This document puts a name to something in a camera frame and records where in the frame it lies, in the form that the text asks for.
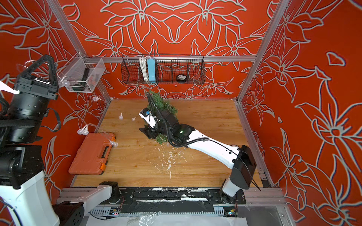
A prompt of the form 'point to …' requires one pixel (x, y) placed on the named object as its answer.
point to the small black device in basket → (181, 77)
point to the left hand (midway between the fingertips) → (51, 54)
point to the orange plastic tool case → (91, 156)
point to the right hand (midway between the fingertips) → (140, 124)
